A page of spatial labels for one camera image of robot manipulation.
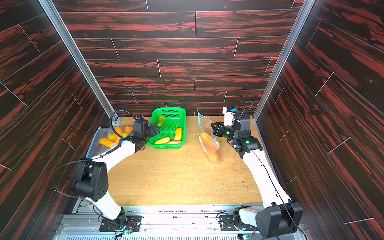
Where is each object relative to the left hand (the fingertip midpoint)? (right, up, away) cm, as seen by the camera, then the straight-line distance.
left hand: (153, 127), depth 94 cm
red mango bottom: (+13, -10, +7) cm, 17 cm away
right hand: (+36, +2, -18) cm, 41 cm away
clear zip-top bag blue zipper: (-35, -7, +10) cm, 37 cm away
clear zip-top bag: (+32, +1, -9) cm, 33 cm away
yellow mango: (+15, -4, +11) cm, 19 cm away
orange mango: (+38, -18, 0) cm, 42 cm away
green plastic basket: (+11, +9, +25) cm, 29 cm away
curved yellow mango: (+4, -9, +8) cm, 13 cm away
